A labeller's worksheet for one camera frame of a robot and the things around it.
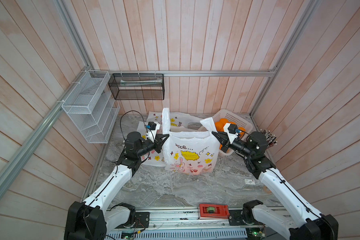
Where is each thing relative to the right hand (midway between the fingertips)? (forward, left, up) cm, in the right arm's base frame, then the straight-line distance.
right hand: (213, 131), depth 71 cm
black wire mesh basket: (+46, +48, -6) cm, 66 cm away
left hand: (0, +22, -5) cm, 23 cm away
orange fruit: (+22, -28, -25) cm, 43 cm away
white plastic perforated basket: (+34, -21, -24) cm, 46 cm away
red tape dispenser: (-30, +2, -26) cm, 39 cm away
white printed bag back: (+34, +19, -28) cm, 48 cm away
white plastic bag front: (-7, +11, -8) cm, 15 cm away
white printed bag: (0, +34, -29) cm, 45 cm away
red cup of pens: (+7, -37, -14) cm, 40 cm away
